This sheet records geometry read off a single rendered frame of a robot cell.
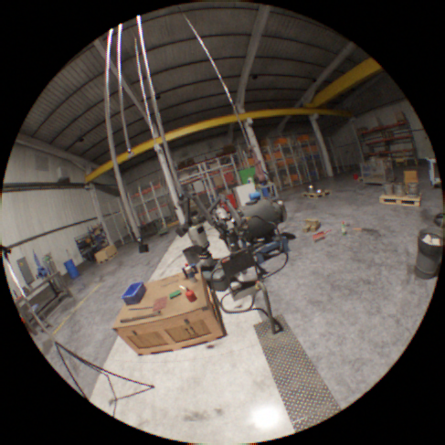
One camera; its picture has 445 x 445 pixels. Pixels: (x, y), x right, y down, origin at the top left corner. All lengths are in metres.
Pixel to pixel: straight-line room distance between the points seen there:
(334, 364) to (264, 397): 0.53
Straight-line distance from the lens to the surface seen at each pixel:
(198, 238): 2.07
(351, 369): 1.37
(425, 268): 2.08
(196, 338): 1.58
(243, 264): 1.83
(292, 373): 1.33
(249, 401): 1.31
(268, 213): 2.46
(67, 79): 8.82
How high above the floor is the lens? 1.26
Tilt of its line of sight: 12 degrees down
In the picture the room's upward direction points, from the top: 18 degrees counter-clockwise
